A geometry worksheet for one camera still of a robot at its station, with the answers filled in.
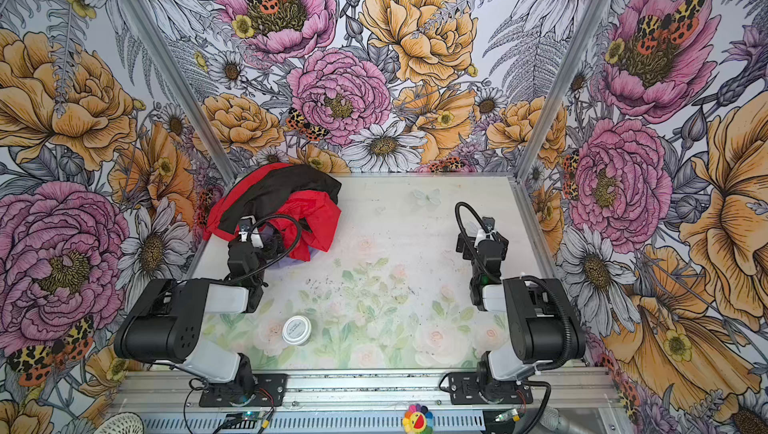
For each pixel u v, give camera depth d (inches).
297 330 30.6
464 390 29.1
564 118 37.9
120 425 26.6
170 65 35.1
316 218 35.8
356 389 30.0
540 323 18.0
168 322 18.1
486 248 31.6
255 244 31.6
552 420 26.6
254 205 34.2
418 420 27.3
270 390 29.1
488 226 30.8
